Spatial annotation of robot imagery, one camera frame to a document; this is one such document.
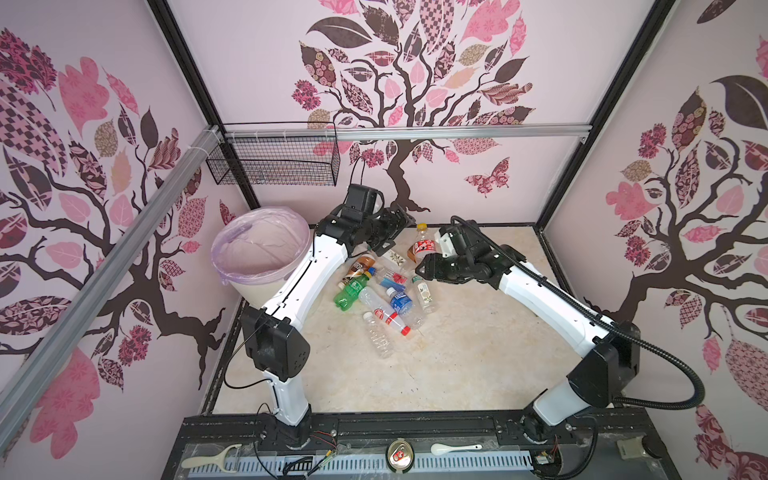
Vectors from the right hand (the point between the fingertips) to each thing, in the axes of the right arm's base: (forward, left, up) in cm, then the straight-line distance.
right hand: (423, 267), depth 79 cm
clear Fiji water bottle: (+10, +8, -18) cm, 23 cm away
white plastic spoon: (-39, -3, -22) cm, 45 cm away
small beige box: (-40, -48, -20) cm, 65 cm away
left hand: (+7, +4, +7) cm, 11 cm away
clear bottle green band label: (+3, -2, -18) cm, 19 cm away
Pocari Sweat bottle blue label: (-1, +5, -19) cm, 19 cm away
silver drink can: (-41, +7, -12) cm, 43 cm away
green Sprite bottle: (+2, +24, -19) cm, 30 cm away
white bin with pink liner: (+12, +51, -5) cm, 53 cm away
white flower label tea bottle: (+18, +8, -17) cm, 26 cm away
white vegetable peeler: (-41, +51, -21) cm, 69 cm away
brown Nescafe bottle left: (+16, +18, -18) cm, 30 cm away
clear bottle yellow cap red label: (+4, 0, +5) cm, 6 cm away
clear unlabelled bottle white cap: (-11, +13, -20) cm, 26 cm away
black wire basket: (+39, +45, +11) cm, 61 cm away
